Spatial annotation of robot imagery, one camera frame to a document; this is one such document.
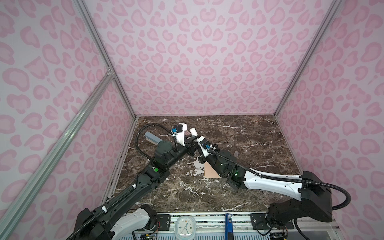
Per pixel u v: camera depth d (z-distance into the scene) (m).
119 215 0.43
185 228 0.69
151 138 1.01
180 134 0.60
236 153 0.98
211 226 0.72
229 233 0.69
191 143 0.62
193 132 0.65
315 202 0.40
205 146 0.57
